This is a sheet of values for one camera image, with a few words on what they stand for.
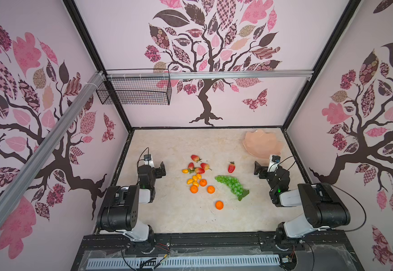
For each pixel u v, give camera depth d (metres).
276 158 0.78
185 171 0.97
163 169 0.87
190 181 0.92
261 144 1.07
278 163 0.77
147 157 0.79
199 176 0.95
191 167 0.97
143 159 0.79
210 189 0.88
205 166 0.99
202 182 0.92
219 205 0.83
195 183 0.92
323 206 0.45
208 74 0.93
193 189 0.90
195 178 0.94
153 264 0.72
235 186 0.86
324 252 0.71
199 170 0.97
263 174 0.83
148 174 0.72
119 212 0.45
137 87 0.95
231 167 0.98
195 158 1.02
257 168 0.86
